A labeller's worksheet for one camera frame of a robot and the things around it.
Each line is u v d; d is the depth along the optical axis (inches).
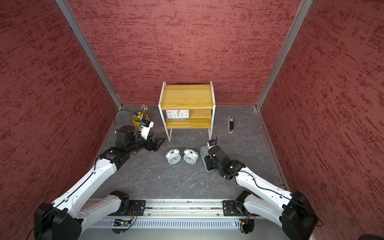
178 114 35.3
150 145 26.7
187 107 29.9
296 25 30.4
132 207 29.0
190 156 33.4
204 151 33.1
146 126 26.3
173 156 33.2
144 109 38.1
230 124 40.9
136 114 39.4
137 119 39.5
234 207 29.1
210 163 28.6
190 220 28.7
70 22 29.8
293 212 15.6
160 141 28.5
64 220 14.6
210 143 28.8
